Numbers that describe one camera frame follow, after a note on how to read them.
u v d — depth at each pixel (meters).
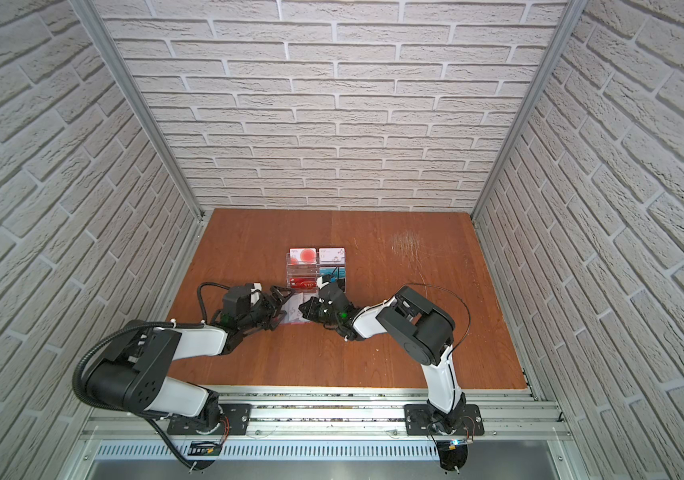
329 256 0.97
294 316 0.90
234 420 0.73
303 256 0.96
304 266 0.97
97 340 0.76
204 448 0.72
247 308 0.75
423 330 0.53
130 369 0.44
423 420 0.74
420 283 1.00
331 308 0.76
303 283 0.97
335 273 0.94
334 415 0.76
